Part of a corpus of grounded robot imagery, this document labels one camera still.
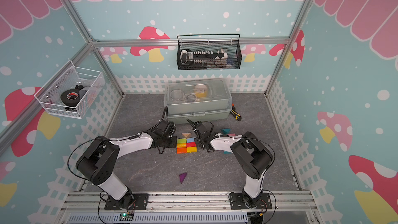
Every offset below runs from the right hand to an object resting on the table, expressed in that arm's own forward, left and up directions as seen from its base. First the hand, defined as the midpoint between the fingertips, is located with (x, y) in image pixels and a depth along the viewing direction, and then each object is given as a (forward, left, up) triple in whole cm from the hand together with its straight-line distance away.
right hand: (201, 139), depth 96 cm
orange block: (-8, +11, +1) cm, 14 cm away
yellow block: (-6, +6, -1) cm, 8 cm away
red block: (-2, +7, -3) cm, 7 cm away
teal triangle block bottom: (-22, -11, +31) cm, 39 cm away
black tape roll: (+4, +59, +35) cm, 69 cm away
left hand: (-4, +16, 0) cm, 16 cm away
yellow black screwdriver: (+17, -25, +1) cm, 30 cm away
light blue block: (-1, +7, +1) cm, 7 cm away
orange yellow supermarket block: (-5, +12, +1) cm, 13 cm away
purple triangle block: (-22, +10, +1) cm, 24 cm away
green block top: (-1, +12, +1) cm, 12 cm away
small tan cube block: (+2, +9, +1) cm, 9 cm away
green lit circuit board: (-39, +36, -3) cm, 53 cm away
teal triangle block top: (+4, -16, +2) cm, 16 cm away
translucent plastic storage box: (+18, 0, +17) cm, 25 cm away
